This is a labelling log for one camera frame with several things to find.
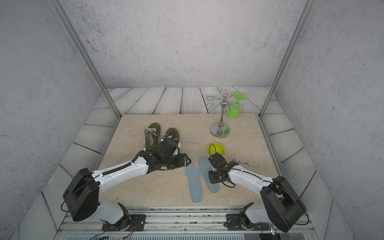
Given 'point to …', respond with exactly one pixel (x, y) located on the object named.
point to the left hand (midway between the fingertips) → (190, 163)
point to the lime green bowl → (215, 147)
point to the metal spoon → (236, 159)
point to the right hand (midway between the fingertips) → (214, 177)
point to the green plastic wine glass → (233, 110)
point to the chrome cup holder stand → (220, 130)
